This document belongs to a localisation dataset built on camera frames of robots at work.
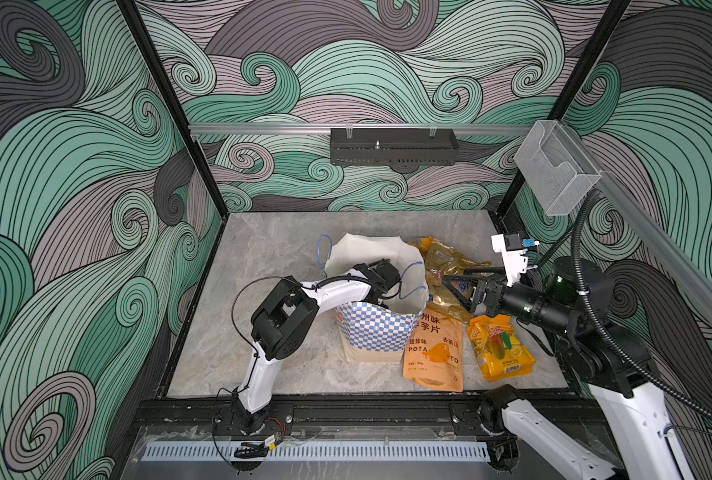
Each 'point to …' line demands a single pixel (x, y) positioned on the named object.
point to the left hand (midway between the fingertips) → (372, 320)
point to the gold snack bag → (442, 260)
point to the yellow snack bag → (499, 351)
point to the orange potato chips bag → (434, 351)
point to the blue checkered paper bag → (370, 331)
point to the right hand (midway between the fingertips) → (456, 278)
